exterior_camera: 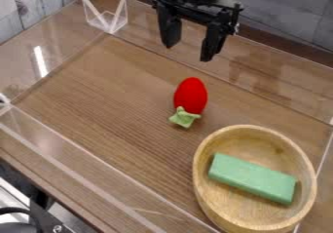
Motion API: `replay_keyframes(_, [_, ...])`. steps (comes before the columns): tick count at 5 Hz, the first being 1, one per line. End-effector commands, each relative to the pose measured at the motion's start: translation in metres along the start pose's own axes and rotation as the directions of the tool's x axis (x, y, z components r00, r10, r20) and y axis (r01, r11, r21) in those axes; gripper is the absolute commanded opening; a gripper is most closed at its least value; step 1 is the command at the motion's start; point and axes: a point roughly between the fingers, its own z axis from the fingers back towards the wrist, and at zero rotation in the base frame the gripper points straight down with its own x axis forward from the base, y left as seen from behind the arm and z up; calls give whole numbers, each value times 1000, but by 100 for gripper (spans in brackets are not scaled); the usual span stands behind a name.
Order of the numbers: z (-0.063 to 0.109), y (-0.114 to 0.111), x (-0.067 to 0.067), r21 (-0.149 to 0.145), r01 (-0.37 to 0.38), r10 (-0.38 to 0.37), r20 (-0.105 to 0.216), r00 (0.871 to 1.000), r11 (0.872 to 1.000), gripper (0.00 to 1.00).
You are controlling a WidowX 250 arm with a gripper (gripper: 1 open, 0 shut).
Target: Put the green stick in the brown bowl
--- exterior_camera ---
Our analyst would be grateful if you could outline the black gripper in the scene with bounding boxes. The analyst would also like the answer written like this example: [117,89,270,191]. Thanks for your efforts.
[153,0,244,62]

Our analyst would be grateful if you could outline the green foam stick block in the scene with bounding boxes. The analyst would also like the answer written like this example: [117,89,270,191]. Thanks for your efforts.
[208,153,297,205]

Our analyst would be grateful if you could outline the light wooden bowl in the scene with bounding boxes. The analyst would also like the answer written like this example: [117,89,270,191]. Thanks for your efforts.
[193,125,317,233]

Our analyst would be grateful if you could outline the red plush strawberry toy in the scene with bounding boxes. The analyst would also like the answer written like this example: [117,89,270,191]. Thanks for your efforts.
[169,77,208,129]

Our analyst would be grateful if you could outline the clear acrylic corner bracket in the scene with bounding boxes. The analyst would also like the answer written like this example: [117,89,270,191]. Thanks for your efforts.
[82,0,128,34]

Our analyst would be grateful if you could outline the clear acrylic enclosure wall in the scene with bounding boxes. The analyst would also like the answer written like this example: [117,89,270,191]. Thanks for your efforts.
[0,98,218,233]

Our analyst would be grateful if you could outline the black cable and clamp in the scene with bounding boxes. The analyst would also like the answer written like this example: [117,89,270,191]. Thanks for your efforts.
[0,197,71,233]

